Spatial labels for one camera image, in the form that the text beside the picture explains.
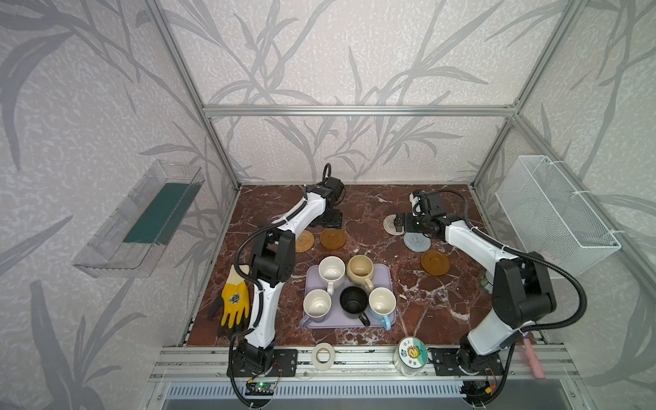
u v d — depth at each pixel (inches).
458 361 28.6
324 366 29.0
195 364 29.6
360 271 35.9
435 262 37.1
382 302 33.1
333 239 40.1
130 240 24.9
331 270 35.9
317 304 32.3
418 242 39.4
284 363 28.9
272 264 22.3
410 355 26.7
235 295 33.3
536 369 28.1
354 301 33.2
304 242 39.7
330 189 30.9
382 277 36.3
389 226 41.0
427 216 28.2
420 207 29.9
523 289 18.0
